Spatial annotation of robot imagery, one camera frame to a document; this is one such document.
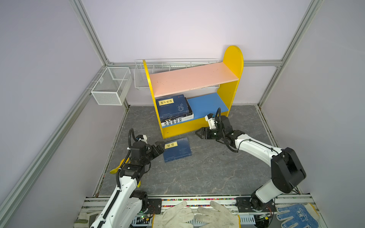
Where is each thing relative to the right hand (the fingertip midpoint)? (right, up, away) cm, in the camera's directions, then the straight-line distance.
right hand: (199, 132), depth 85 cm
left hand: (-23, -8, -5) cm, 24 cm away
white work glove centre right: (+10, -42, -15) cm, 45 cm away
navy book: (-16, +16, +1) cm, 22 cm away
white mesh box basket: (-62, +32, +17) cm, 72 cm away
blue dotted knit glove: (+52, -41, -15) cm, 68 cm away
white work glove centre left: (-14, -41, -14) cm, 45 cm away
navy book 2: (-15, -12, +9) cm, 21 cm away
